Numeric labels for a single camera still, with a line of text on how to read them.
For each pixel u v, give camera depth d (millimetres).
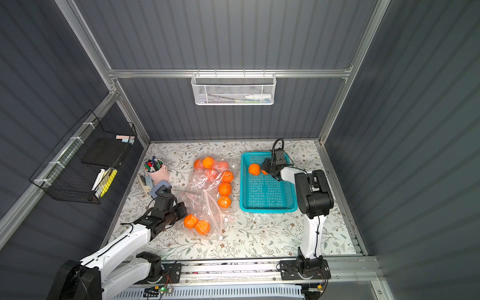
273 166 821
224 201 889
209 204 779
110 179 700
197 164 1018
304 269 665
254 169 993
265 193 968
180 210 775
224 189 919
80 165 721
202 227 806
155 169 929
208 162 963
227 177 937
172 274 734
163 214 668
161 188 957
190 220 823
